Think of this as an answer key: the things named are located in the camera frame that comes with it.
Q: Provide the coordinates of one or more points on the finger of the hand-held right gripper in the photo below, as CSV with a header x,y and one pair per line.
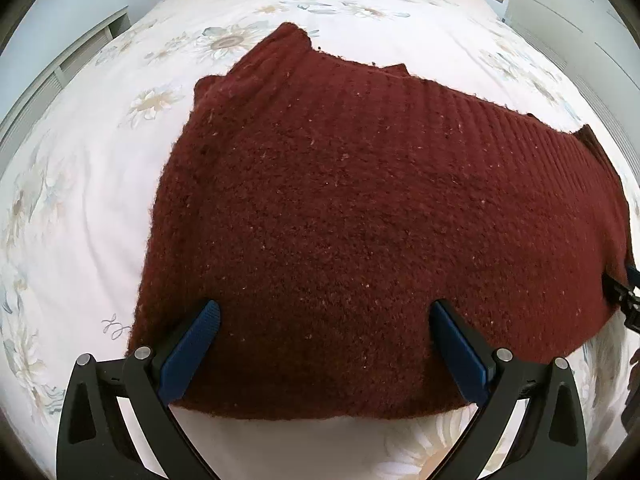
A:
x,y
625,292

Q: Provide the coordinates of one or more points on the white shelf unit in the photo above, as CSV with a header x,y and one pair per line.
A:
x,y
65,60

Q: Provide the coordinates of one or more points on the dark red knitted sweater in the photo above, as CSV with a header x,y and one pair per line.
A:
x,y
360,210

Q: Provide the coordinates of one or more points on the floral bed sheet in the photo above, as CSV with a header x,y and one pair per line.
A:
x,y
75,160

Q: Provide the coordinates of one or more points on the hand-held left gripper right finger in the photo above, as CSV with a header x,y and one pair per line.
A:
x,y
457,345

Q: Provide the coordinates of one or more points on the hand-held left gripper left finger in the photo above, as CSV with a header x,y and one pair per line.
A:
x,y
192,345

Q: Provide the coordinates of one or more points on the white wardrobe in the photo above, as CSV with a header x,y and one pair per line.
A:
x,y
570,0

